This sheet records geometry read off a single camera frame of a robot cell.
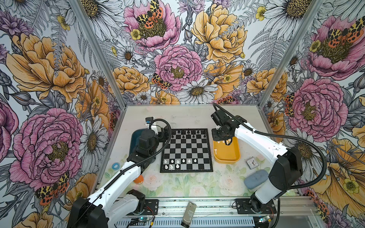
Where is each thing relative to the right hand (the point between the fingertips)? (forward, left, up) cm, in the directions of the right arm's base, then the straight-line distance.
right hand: (218, 141), depth 84 cm
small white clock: (-9, -21, -12) cm, 26 cm away
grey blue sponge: (-18, -20, -12) cm, 30 cm away
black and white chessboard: (+2, +17, -13) cm, 22 cm away
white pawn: (-7, +31, -11) cm, 34 cm away
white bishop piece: (-10, +24, -11) cm, 28 cm away
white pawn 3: (-7, +24, -11) cm, 27 cm away
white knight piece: (-10, +28, -11) cm, 31 cm away
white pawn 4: (-7, +20, -11) cm, 24 cm away
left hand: (+4, +32, +7) cm, 33 cm away
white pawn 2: (-7, +27, -11) cm, 30 cm away
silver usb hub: (-34, +18, -10) cm, 40 cm away
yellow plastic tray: (0, -10, -16) cm, 19 cm away
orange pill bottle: (-18, +44, -8) cm, 48 cm away
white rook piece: (-10, +31, -11) cm, 34 cm away
